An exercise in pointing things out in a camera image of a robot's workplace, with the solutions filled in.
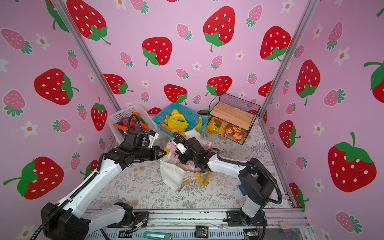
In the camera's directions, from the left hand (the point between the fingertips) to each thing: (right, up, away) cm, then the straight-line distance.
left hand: (166, 152), depth 76 cm
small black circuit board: (+18, -36, -7) cm, 41 cm away
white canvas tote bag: (+6, -13, -1) cm, 15 cm away
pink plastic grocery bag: (+2, -2, +2) cm, 3 cm away
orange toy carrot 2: (-24, +14, +34) cm, 44 cm away
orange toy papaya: (-7, +14, +33) cm, 37 cm away
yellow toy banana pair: (+17, +14, +32) cm, 39 cm away
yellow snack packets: (+30, +14, +28) cm, 43 cm away
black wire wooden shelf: (+39, +20, +22) cm, 49 cm away
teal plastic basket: (+11, +22, +42) cm, 49 cm away
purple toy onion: (-41, +20, +37) cm, 58 cm away
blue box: (+41, -22, +5) cm, 47 cm away
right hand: (+4, -1, +8) cm, 9 cm away
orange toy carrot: (-36, +12, +28) cm, 48 cm away
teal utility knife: (-3, -39, -6) cm, 39 cm away
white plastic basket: (-42, +8, +29) cm, 51 cm away
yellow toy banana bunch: (0, +18, +37) cm, 42 cm away
